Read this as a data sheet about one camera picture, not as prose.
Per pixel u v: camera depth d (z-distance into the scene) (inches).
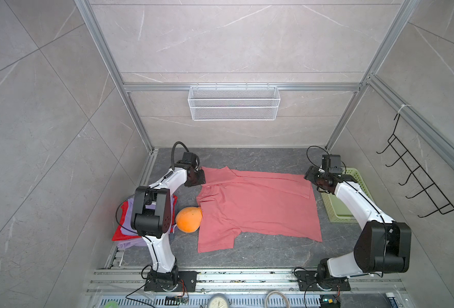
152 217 19.8
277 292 27.7
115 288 28.6
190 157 30.7
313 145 28.9
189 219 32.8
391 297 27.0
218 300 26.1
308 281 28.6
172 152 29.4
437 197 24.2
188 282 28.7
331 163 26.5
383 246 16.9
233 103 39.7
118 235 30.7
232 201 37.8
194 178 33.8
